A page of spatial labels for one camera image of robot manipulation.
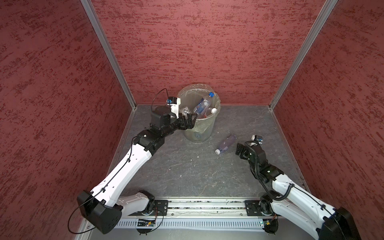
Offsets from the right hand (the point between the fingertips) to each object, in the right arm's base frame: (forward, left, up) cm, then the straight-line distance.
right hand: (242, 148), depth 84 cm
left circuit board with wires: (-34, +54, -14) cm, 65 cm away
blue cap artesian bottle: (+27, +22, +9) cm, 36 cm away
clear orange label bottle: (+17, +18, +14) cm, 29 cm away
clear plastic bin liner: (+32, +30, +14) cm, 46 cm away
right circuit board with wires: (-36, -9, -13) cm, 39 cm away
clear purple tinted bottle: (+9, +5, -7) cm, 13 cm away
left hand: (+5, +30, +22) cm, 38 cm away
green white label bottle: (+18, +33, +13) cm, 40 cm away
